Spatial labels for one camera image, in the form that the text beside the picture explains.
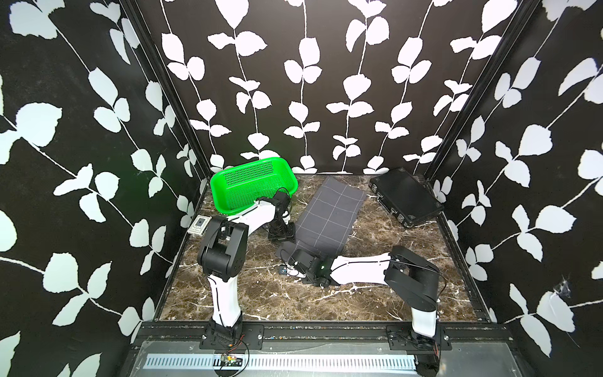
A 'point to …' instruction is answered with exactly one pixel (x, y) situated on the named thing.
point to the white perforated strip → (285, 362)
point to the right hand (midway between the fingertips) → (304, 258)
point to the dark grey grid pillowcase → (327, 222)
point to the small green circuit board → (233, 361)
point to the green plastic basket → (236, 188)
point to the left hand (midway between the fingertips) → (292, 237)
